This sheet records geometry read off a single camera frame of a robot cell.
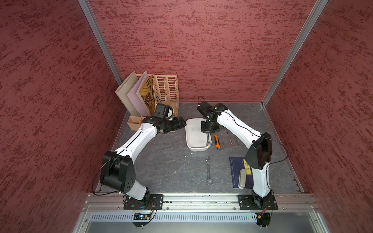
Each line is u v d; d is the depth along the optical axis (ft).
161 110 2.17
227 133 1.95
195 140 3.25
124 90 2.92
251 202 2.40
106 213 2.33
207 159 2.94
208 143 2.70
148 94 3.26
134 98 2.89
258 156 1.62
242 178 2.59
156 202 2.44
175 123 2.48
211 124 2.37
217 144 3.13
